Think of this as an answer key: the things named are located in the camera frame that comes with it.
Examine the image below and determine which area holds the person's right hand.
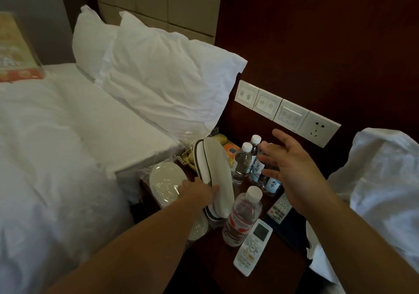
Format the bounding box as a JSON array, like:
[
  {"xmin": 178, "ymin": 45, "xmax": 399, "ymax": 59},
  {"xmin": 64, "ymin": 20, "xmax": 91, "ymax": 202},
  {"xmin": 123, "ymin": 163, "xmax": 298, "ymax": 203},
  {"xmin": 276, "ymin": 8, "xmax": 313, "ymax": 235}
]
[{"xmin": 257, "ymin": 128, "xmax": 331, "ymax": 218}]

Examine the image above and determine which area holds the person's left hand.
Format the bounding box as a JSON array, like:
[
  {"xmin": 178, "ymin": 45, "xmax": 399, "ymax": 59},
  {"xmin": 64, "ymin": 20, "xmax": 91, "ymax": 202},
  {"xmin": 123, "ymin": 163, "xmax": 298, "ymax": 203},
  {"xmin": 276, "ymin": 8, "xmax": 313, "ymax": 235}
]
[{"xmin": 176, "ymin": 176, "xmax": 220, "ymax": 213}]

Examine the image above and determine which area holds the white slipper dark trim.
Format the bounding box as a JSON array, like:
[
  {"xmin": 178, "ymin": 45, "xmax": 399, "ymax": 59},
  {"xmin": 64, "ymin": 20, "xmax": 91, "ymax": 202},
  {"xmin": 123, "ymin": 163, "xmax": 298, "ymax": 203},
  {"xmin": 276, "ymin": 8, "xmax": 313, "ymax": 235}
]
[
  {"xmin": 193, "ymin": 139, "xmax": 216, "ymax": 221},
  {"xmin": 202, "ymin": 137, "xmax": 236, "ymax": 219}
]

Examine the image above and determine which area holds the person's left forearm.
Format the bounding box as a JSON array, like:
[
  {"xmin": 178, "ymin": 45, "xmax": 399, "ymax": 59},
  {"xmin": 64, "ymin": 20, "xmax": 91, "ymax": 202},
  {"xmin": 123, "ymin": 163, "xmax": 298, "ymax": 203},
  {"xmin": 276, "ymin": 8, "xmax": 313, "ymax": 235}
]
[{"xmin": 45, "ymin": 202, "xmax": 203, "ymax": 294}]

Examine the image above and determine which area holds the person's right forearm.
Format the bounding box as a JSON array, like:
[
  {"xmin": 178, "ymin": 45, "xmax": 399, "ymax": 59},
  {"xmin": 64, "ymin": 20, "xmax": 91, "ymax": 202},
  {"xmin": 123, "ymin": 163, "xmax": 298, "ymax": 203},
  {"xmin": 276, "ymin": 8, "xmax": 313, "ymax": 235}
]
[{"xmin": 304, "ymin": 191, "xmax": 419, "ymax": 294}]

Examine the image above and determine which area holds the grey television remote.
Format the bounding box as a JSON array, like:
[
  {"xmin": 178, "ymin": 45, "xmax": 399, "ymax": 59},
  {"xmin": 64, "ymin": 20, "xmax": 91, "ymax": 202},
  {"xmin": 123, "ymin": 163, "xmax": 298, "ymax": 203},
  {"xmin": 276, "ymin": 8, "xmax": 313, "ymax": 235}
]
[{"xmin": 267, "ymin": 192, "xmax": 293, "ymax": 225}]

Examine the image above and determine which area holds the water bottle red label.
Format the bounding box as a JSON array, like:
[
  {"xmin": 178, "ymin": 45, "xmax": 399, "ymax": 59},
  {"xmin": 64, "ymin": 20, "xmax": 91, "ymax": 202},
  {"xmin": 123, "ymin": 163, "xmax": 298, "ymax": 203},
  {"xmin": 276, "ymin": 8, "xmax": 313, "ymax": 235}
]
[{"xmin": 222, "ymin": 185, "xmax": 264, "ymax": 248}]

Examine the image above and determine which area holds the white power socket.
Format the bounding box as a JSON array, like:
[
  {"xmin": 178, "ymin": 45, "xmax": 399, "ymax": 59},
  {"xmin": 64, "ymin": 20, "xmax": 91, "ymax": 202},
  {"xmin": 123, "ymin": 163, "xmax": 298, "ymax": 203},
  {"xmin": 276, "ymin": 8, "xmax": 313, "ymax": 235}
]
[{"xmin": 297, "ymin": 110, "xmax": 342, "ymax": 149}]

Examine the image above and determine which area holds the dark blue folder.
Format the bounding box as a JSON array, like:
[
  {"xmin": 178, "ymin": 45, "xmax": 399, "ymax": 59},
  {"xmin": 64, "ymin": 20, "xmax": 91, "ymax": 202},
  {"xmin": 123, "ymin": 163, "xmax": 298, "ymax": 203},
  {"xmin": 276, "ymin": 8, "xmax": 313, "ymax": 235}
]
[{"xmin": 263, "ymin": 210, "xmax": 310, "ymax": 250}]

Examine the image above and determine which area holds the yellow telephone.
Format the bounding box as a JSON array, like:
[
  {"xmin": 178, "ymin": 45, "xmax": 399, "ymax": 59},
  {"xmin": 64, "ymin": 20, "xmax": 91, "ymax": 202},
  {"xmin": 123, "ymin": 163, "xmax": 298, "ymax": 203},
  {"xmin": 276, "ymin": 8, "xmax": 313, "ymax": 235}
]
[{"xmin": 178, "ymin": 133, "xmax": 241, "ymax": 173}]

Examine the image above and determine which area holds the dark wooden nightstand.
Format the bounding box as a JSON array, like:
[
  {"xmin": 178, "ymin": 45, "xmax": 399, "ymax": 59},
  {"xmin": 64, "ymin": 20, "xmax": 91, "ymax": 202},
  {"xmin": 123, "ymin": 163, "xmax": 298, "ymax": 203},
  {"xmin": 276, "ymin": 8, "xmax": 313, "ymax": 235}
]
[{"xmin": 131, "ymin": 120, "xmax": 315, "ymax": 294}]

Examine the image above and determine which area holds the white air conditioner remote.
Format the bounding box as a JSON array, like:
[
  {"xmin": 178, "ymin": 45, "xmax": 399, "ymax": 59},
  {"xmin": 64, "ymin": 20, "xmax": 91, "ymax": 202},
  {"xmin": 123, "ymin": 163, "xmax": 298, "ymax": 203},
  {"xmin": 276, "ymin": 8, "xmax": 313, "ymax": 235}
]
[{"xmin": 233, "ymin": 218, "xmax": 273, "ymax": 277}]

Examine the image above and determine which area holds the dark red wooden panel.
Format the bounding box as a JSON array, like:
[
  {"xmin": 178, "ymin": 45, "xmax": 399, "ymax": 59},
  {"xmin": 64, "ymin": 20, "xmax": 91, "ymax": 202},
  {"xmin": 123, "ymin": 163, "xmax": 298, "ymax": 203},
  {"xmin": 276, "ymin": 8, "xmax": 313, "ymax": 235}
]
[{"xmin": 214, "ymin": 0, "xmax": 419, "ymax": 180}]

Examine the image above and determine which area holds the white bed duvet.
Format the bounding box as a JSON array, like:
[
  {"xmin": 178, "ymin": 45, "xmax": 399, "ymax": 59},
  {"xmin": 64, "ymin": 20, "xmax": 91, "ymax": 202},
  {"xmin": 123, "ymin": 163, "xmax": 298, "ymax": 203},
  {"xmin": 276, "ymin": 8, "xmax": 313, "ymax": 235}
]
[{"xmin": 0, "ymin": 63, "xmax": 185, "ymax": 294}]

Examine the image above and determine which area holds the beige padded headboard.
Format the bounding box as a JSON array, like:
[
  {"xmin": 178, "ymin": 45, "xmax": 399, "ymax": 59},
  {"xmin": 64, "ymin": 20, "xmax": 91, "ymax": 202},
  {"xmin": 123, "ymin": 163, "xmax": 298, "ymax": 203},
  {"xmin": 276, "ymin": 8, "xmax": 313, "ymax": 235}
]
[{"xmin": 93, "ymin": 0, "xmax": 225, "ymax": 46}]

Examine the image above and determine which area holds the orange printed gift bag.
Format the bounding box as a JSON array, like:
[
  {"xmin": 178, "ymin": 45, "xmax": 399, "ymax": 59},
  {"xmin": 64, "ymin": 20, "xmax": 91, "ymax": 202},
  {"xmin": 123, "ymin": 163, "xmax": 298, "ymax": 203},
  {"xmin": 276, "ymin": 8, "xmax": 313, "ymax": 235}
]
[{"xmin": 0, "ymin": 10, "xmax": 45, "ymax": 83}]

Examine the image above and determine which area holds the white wall switch panel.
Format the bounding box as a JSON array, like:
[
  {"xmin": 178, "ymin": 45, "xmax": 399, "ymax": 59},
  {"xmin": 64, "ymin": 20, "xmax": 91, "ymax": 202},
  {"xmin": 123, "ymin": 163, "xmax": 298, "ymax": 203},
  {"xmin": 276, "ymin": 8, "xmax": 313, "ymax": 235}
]
[
  {"xmin": 234, "ymin": 80, "xmax": 261, "ymax": 109},
  {"xmin": 272, "ymin": 99, "xmax": 311, "ymax": 133},
  {"xmin": 252, "ymin": 89, "xmax": 284, "ymax": 121}
]

